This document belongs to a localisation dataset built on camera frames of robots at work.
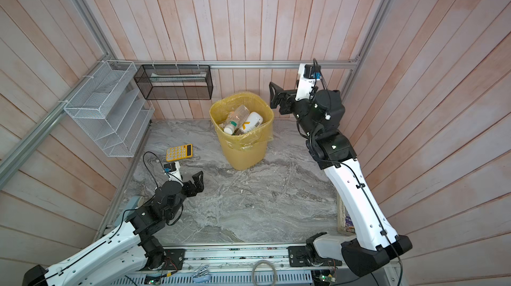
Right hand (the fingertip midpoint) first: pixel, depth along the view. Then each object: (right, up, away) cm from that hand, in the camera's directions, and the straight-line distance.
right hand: (280, 82), depth 59 cm
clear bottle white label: (-8, -9, +24) cm, 27 cm away
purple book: (+29, -51, +21) cm, 63 cm away
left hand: (-32, -33, +20) cm, 50 cm away
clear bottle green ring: (-15, -9, +22) cm, 28 cm away
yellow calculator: (-47, -24, +45) cm, 70 cm away
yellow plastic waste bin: (-11, -22, +21) cm, 32 cm away
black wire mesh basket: (-50, +14, +46) cm, 69 cm away
